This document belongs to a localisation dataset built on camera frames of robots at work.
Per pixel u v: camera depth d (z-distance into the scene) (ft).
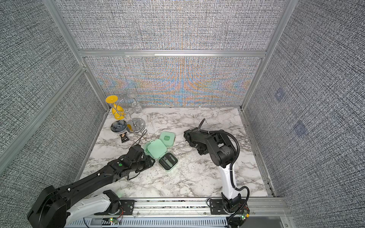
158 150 3.04
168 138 3.21
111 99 2.96
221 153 1.79
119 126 3.46
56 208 1.29
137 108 3.21
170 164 2.89
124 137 3.27
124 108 3.27
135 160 2.14
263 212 2.37
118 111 3.03
